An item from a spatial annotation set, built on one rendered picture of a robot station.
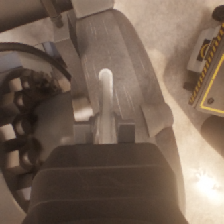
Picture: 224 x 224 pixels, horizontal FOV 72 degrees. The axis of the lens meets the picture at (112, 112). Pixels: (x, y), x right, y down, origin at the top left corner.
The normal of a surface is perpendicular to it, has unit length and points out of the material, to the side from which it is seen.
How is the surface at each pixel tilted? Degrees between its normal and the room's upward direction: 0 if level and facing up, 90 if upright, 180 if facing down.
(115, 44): 44
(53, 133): 29
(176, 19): 0
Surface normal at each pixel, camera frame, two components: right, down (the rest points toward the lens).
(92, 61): -0.63, -0.11
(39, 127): -0.20, -0.30
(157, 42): 0.05, 0.34
